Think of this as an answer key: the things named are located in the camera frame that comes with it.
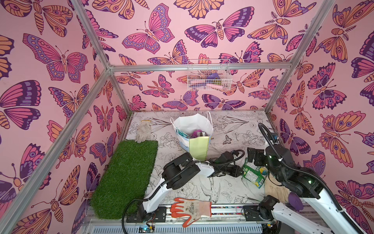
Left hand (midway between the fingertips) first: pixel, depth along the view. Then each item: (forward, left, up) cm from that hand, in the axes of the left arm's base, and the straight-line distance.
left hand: (245, 174), depth 85 cm
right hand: (+3, +1, +24) cm, 24 cm away
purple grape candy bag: (+19, +29, +14) cm, 37 cm away
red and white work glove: (-18, +31, -1) cm, 36 cm away
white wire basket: (+59, +27, +32) cm, 73 cm away
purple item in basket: (+53, +17, +32) cm, 64 cm away
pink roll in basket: (+40, +15, +32) cm, 54 cm away
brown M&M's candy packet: (+18, +25, +15) cm, 34 cm away
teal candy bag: (+16, +37, +18) cm, 44 cm away
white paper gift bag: (+8, +28, +15) cm, 33 cm away
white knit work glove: (+33, +67, -2) cm, 75 cm away
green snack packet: (0, -4, +1) cm, 5 cm away
